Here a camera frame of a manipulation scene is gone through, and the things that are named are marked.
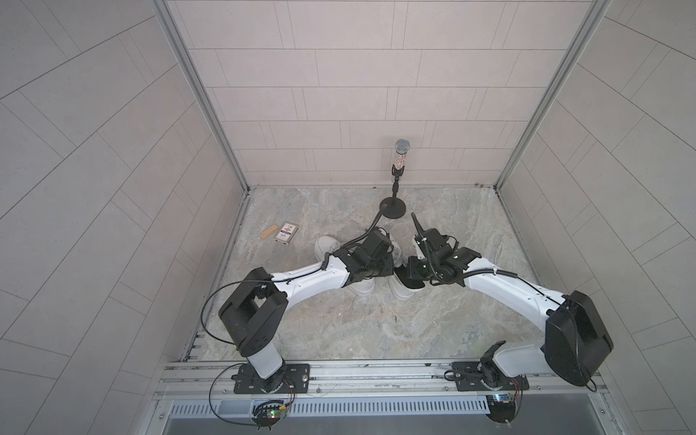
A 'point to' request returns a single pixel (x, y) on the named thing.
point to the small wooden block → (268, 232)
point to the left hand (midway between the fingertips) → (398, 266)
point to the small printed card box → (286, 233)
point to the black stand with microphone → (395, 206)
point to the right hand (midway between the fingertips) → (405, 270)
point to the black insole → (403, 275)
